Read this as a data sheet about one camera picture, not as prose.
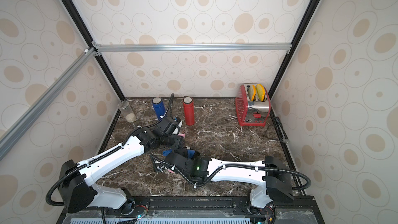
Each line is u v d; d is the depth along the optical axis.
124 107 0.95
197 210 0.73
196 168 0.52
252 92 0.97
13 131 0.52
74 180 0.40
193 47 1.24
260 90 0.95
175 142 0.70
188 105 0.91
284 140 0.97
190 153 0.73
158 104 0.90
